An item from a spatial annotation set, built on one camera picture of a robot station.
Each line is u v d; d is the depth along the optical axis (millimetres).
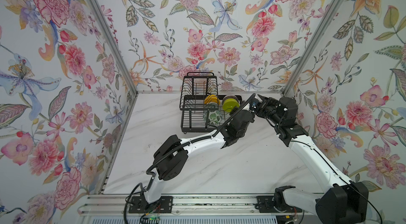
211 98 1067
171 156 497
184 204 752
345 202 386
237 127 611
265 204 735
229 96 1073
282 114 575
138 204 730
